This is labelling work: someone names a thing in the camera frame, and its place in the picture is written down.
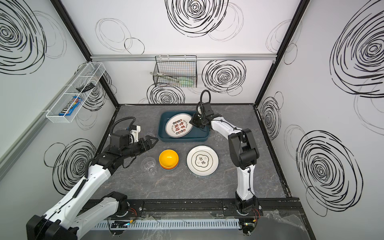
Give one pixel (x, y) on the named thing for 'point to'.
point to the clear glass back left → (150, 133)
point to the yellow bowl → (168, 158)
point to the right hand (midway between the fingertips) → (187, 121)
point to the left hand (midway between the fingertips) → (155, 141)
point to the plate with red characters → (178, 125)
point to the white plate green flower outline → (202, 160)
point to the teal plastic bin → (197, 134)
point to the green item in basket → (185, 81)
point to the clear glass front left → (149, 165)
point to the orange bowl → (169, 169)
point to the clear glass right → (218, 137)
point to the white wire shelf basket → (76, 91)
